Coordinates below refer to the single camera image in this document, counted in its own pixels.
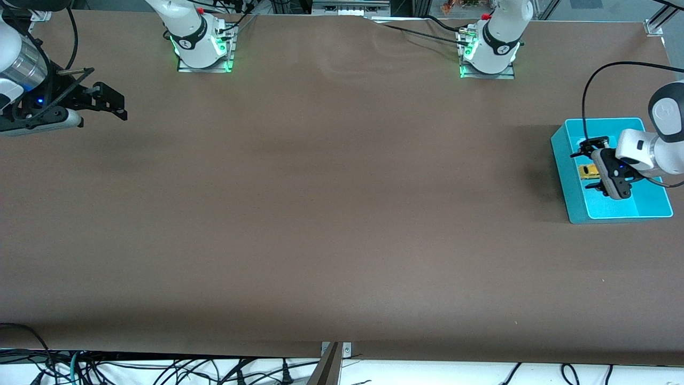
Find dark grey pole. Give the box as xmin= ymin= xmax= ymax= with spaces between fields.
xmin=306 ymin=342 xmax=343 ymax=385

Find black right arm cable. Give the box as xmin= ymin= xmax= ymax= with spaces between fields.
xmin=64 ymin=6 xmax=79 ymax=73

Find long black table cable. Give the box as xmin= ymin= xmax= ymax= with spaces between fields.
xmin=374 ymin=21 xmax=473 ymax=49

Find short black table cable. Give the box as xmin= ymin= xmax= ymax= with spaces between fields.
xmin=425 ymin=15 xmax=471 ymax=32

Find turquoise plastic bin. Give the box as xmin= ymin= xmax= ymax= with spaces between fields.
xmin=550 ymin=117 xmax=674 ymax=225

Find orange and green object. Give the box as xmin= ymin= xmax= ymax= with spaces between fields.
xmin=441 ymin=0 xmax=481 ymax=15

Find thick black cable loop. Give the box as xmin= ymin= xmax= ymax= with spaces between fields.
xmin=0 ymin=322 xmax=57 ymax=385

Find grey metal device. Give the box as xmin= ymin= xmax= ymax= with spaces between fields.
xmin=312 ymin=0 xmax=392 ymax=17

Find black base connector cables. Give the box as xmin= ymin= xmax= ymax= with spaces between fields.
xmin=214 ymin=0 xmax=258 ymax=41

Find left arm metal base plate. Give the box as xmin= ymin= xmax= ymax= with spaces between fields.
xmin=458 ymin=28 xmax=517 ymax=80

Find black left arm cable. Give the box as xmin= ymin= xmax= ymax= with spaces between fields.
xmin=581 ymin=61 xmax=684 ymax=189

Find brown table cover sheet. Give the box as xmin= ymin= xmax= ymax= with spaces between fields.
xmin=0 ymin=10 xmax=684 ymax=367

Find metal table edge bracket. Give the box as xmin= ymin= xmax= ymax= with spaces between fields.
xmin=321 ymin=341 xmax=353 ymax=358

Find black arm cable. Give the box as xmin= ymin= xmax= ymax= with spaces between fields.
xmin=64 ymin=6 xmax=79 ymax=73
xmin=581 ymin=61 xmax=684 ymax=189

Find aluminium frame profile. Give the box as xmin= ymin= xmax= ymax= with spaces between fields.
xmin=649 ymin=0 xmax=684 ymax=30

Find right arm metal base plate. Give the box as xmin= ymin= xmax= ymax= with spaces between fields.
xmin=176 ymin=24 xmax=236 ymax=73

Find black cable tangle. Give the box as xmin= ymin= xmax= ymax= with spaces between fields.
xmin=80 ymin=357 xmax=321 ymax=385

